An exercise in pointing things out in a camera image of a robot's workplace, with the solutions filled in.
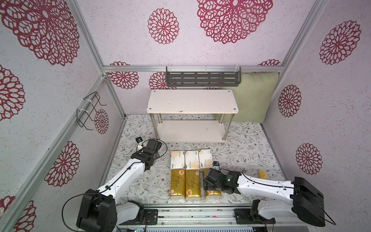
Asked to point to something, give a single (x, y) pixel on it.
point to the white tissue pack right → (205, 158)
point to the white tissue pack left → (178, 159)
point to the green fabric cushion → (254, 94)
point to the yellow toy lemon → (263, 174)
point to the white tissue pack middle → (192, 159)
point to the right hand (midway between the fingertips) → (207, 183)
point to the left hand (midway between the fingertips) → (146, 155)
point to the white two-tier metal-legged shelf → (192, 115)
